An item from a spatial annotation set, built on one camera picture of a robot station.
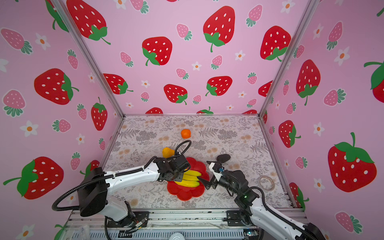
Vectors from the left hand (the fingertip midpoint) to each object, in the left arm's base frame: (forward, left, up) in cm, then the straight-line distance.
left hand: (180, 175), depth 82 cm
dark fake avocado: (+13, -26, -3) cm, 29 cm away
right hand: (-1, -12, +10) cm, 16 cm away
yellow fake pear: (+16, +10, -2) cm, 19 cm away
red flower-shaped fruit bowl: (-8, -3, -5) cm, 10 cm away
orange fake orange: (+31, -1, -2) cm, 32 cm away
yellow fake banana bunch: (-1, -5, -2) cm, 6 cm away
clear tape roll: (-2, -50, -6) cm, 51 cm away
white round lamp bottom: (-28, -1, -1) cm, 28 cm away
